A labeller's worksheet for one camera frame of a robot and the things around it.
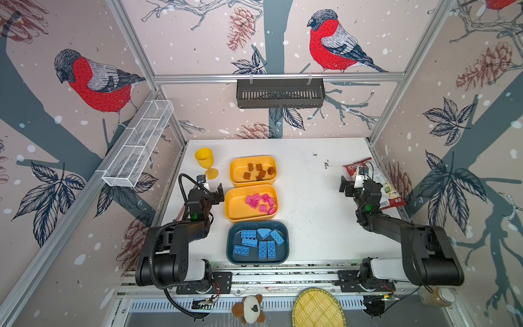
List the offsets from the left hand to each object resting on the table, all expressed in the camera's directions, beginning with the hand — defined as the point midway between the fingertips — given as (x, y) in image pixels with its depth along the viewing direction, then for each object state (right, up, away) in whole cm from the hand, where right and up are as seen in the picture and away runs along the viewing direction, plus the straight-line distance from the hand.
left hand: (213, 180), depth 91 cm
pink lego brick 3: (+24, -9, +4) cm, 26 cm away
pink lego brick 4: (+23, -13, +1) cm, 26 cm away
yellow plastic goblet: (-5, +10, +5) cm, 13 cm away
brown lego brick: (+20, +5, +16) cm, 26 cm away
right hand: (+64, +2, 0) cm, 65 cm away
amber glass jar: (+79, -33, -29) cm, 91 cm away
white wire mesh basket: (-25, +8, -20) cm, 33 cm away
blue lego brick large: (+23, -27, -11) cm, 37 cm away
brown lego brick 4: (+15, +5, +16) cm, 23 cm away
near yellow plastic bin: (+10, -15, +4) cm, 19 cm away
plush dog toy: (+19, -40, -25) cm, 51 cm away
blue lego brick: (+29, -23, -7) cm, 38 cm away
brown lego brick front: (+14, +1, +13) cm, 19 cm away
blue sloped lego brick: (+23, -21, -8) cm, 32 cm away
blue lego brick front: (+14, -27, -11) cm, 32 cm away
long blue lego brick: (+18, -24, -10) cm, 31 cm away
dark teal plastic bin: (+28, -28, -12) cm, 42 cm away
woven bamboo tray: (+42, -41, -23) cm, 63 cm away
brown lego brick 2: (+22, +2, +13) cm, 25 cm away
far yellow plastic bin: (+17, +3, +17) cm, 24 cm away
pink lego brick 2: (+18, -11, +2) cm, 21 cm away
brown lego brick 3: (+26, +4, +13) cm, 30 cm away
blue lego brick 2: (+17, -22, -7) cm, 29 cm away
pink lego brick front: (+27, -14, -2) cm, 30 cm away
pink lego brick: (+16, -10, +2) cm, 19 cm away
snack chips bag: (+82, -8, +2) cm, 82 cm away
